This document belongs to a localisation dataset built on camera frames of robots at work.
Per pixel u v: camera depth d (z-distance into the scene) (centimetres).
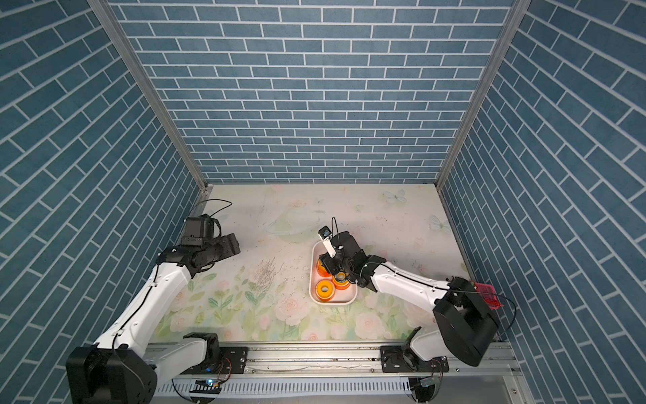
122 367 36
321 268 87
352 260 64
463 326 43
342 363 74
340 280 87
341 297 86
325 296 84
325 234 74
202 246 61
